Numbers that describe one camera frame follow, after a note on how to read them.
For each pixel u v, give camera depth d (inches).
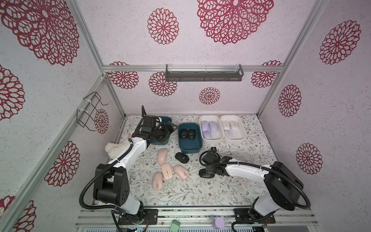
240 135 41.9
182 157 36.3
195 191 32.2
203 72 37.3
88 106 30.2
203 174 34.3
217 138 40.4
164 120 45.2
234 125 43.2
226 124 43.4
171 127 29.9
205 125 43.2
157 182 32.7
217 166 25.1
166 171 34.5
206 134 41.3
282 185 17.3
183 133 41.8
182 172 33.8
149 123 26.0
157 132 28.6
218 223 25.5
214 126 43.1
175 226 27.6
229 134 41.6
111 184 17.4
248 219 28.7
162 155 37.0
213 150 31.8
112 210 19.4
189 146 39.1
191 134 41.6
